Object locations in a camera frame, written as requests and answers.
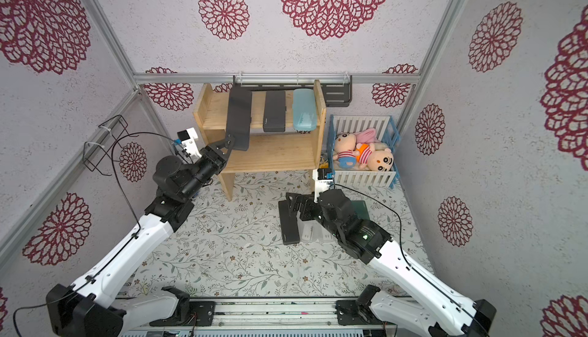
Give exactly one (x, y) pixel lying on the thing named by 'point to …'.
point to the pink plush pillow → (368, 135)
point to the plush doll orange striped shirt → (369, 158)
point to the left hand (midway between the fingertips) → (234, 141)
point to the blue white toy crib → (386, 131)
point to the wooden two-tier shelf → (289, 151)
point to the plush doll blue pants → (345, 145)
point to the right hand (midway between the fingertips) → (302, 196)
